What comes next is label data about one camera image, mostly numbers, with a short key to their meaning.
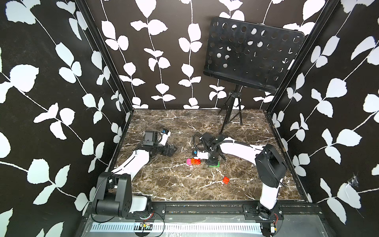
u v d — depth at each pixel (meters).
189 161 0.89
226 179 0.84
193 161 0.88
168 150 0.78
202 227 0.70
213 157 0.76
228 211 0.76
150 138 0.70
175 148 0.85
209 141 0.72
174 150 0.83
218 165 0.78
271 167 0.48
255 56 0.66
